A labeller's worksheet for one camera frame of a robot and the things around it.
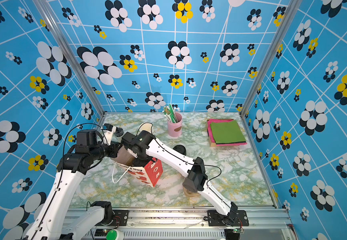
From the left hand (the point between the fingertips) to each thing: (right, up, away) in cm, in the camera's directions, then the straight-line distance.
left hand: (121, 143), depth 73 cm
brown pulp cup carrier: (+34, -26, +2) cm, 43 cm away
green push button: (0, -37, -12) cm, 39 cm away
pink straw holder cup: (+26, +6, +26) cm, 37 cm away
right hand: (+11, -11, +5) cm, 16 cm away
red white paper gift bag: (+15, -13, -5) cm, 21 cm away
